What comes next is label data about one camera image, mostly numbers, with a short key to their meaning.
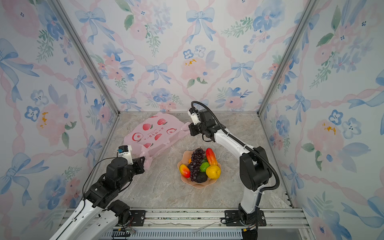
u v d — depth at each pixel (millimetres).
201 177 809
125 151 647
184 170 818
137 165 650
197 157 859
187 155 925
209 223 734
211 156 878
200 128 757
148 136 903
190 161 897
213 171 791
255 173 484
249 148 500
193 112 777
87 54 872
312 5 679
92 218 486
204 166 854
